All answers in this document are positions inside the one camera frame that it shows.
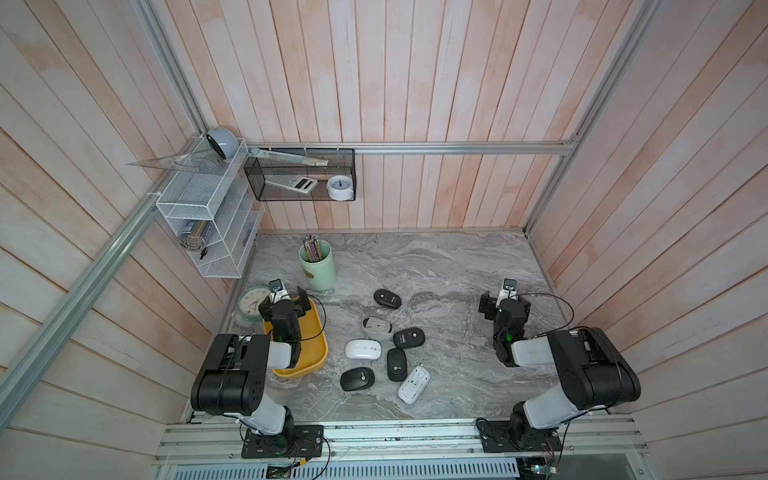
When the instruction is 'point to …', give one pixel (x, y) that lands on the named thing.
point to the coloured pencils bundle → (312, 248)
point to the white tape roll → (340, 187)
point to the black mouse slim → (397, 365)
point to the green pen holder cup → (321, 274)
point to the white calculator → (303, 184)
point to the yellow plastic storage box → (313, 353)
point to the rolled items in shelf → (194, 242)
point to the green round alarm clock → (249, 301)
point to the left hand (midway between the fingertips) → (286, 293)
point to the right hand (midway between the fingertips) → (503, 291)
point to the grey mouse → (377, 327)
